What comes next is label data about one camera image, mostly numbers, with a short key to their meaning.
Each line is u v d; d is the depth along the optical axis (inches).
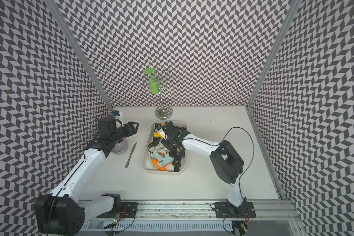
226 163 19.2
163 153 35.1
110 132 23.6
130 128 27.9
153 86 39.0
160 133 31.7
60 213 14.7
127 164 34.8
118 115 28.4
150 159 34.7
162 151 35.9
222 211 28.5
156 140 36.8
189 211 29.2
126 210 27.9
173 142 26.6
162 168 32.7
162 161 32.3
